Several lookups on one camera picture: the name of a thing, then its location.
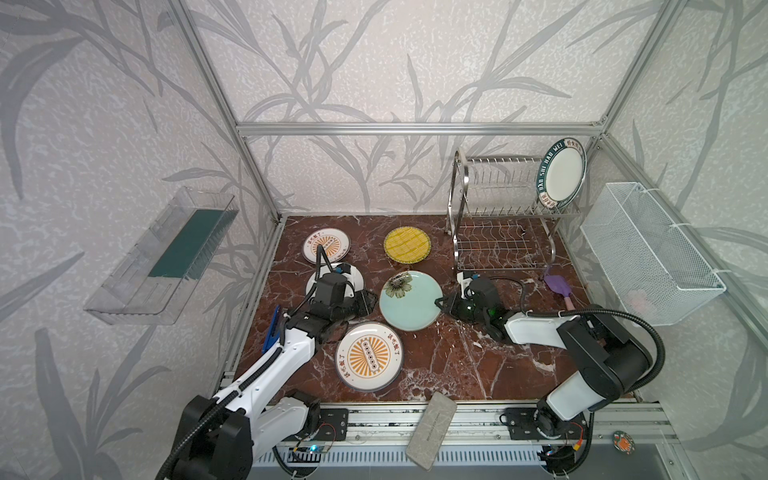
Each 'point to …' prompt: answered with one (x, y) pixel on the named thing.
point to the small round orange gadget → (623, 442)
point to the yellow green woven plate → (407, 244)
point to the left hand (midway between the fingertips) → (379, 289)
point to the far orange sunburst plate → (334, 242)
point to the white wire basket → (654, 269)
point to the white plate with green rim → (354, 277)
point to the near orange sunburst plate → (369, 356)
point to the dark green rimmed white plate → (561, 173)
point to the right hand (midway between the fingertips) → (434, 292)
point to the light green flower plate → (407, 301)
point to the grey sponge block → (430, 429)
